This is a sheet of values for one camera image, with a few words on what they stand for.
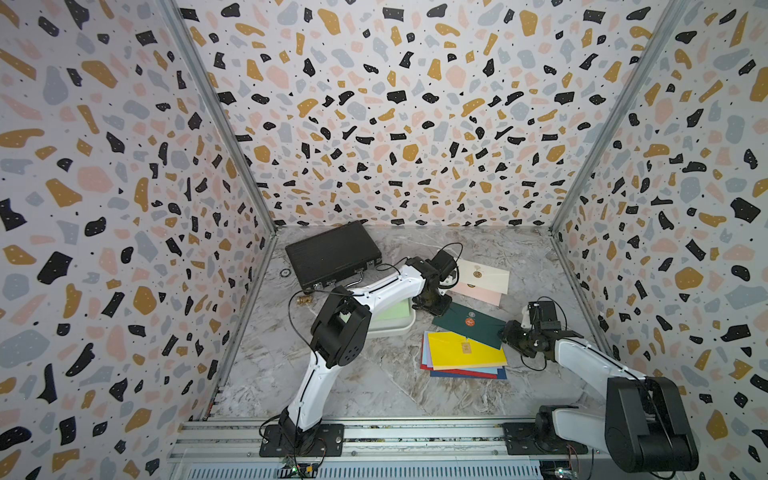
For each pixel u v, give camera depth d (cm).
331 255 111
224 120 88
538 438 72
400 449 73
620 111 88
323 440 73
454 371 86
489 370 86
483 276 108
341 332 54
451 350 88
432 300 80
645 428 42
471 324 95
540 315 73
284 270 108
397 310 89
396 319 94
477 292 105
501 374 85
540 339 67
